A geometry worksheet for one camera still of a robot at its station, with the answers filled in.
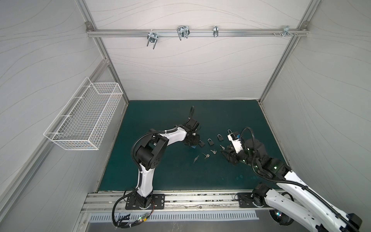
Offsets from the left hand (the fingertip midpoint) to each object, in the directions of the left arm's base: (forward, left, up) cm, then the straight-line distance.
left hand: (199, 141), depth 96 cm
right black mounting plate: (-34, -23, 0) cm, 41 cm away
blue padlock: (-4, +4, 0) cm, 6 cm away
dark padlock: (0, -8, 0) cm, 8 cm away
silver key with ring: (-7, -10, 0) cm, 12 cm away
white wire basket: (-8, +58, +30) cm, 66 cm away
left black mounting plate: (-36, +22, 0) cm, 42 cm away
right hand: (-12, -14, +18) cm, 25 cm away
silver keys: (-10, -5, -1) cm, 11 cm away
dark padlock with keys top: (-1, -2, -1) cm, 2 cm away
